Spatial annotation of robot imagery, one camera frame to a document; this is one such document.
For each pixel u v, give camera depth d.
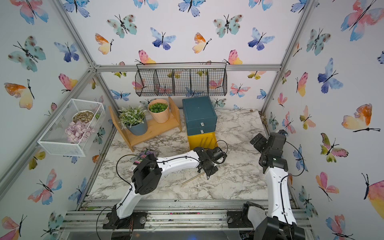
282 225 0.39
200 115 0.87
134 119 0.87
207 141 1.04
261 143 0.70
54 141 0.60
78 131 0.63
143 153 0.96
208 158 0.65
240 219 0.72
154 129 1.01
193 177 0.87
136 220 0.74
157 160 0.54
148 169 0.57
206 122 0.90
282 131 0.67
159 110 0.96
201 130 0.96
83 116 0.71
